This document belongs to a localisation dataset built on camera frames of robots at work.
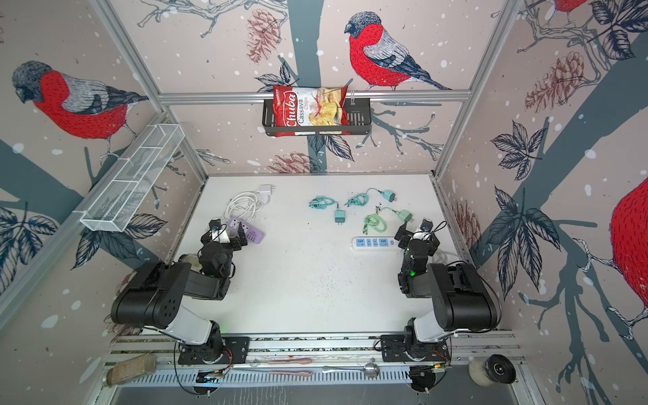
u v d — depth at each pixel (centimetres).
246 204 110
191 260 89
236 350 73
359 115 95
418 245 73
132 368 67
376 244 95
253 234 96
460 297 45
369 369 69
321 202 110
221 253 71
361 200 110
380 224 103
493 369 61
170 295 47
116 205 71
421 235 77
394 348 73
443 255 93
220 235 78
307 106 88
